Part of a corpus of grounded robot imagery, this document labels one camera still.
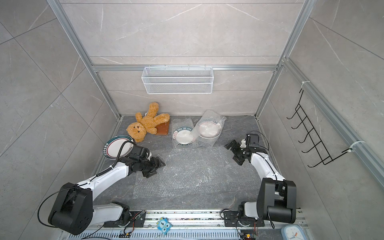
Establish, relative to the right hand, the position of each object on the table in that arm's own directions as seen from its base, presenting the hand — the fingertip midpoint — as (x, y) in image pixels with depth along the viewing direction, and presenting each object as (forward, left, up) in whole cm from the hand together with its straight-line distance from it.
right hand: (230, 150), depth 88 cm
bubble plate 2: (+23, +32, -9) cm, 40 cm away
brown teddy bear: (+18, +60, -1) cm, 63 cm away
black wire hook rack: (-4, -33, +23) cm, 40 cm away
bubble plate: (+8, +78, -8) cm, 78 cm away
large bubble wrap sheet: (-10, +13, -8) cm, 18 cm away
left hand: (-8, +40, -3) cm, 40 cm away
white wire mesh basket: (+44, +32, +21) cm, 58 cm away
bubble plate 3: (+22, +12, -8) cm, 26 cm away
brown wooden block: (+23, +45, -6) cm, 50 cm away
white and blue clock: (-40, -24, -8) cm, 48 cm away
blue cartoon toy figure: (-37, +37, -7) cm, 52 cm away
